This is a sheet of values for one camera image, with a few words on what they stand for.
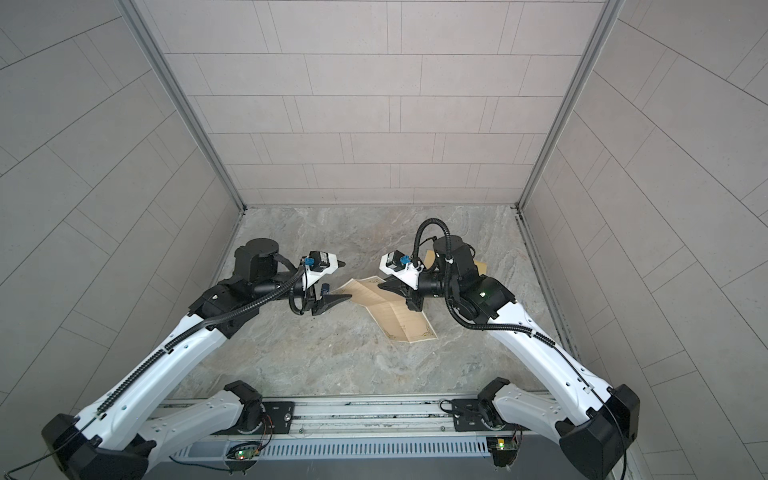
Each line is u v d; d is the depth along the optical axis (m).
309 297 0.57
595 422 0.37
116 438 0.37
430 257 0.59
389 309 0.74
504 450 0.68
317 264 0.53
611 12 0.71
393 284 0.62
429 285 0.58
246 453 0.64
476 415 0.71
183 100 0.86
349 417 0.72
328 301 0.57
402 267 0.54
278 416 0.71
